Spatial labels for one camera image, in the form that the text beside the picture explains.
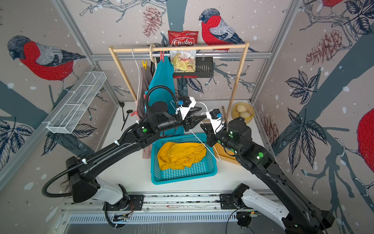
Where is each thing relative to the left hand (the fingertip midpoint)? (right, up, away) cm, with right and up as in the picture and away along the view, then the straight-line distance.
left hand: (205, 110), depth 59 cm
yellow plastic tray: (+12, -25, +29) cm, 40 cm away
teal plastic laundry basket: (+2, -35, +26) cm, 44 cm away
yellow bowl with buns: (+35, +1, +51) cm, 62 cm away
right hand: (-1, -6, +4) cm, 7 cm away
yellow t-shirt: (-13, -26, +22) cm, 36 cm away
